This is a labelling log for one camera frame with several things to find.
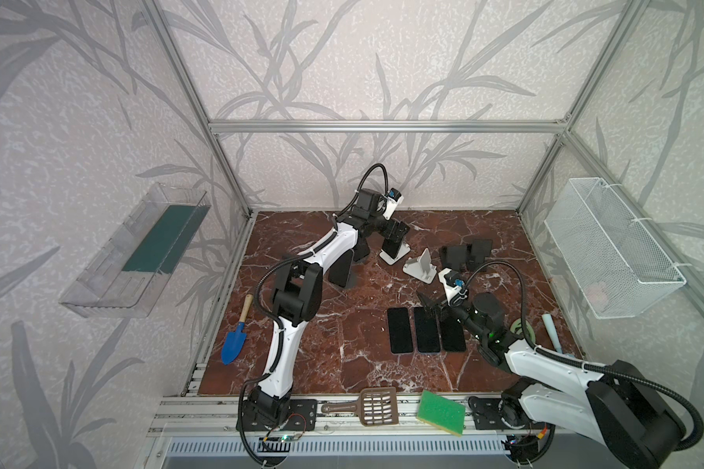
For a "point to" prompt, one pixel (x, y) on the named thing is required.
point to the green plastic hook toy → (528, 326)
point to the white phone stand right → (420, 268)
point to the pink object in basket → (597, 293)
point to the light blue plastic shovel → (548, 319)
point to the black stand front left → (477, 251)
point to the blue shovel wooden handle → (234, 343)
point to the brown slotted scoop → (377, 406)
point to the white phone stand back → (385, 257)
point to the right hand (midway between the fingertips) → (431, 281)
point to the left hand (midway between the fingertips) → (399, 221)
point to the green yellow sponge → (443, 412)
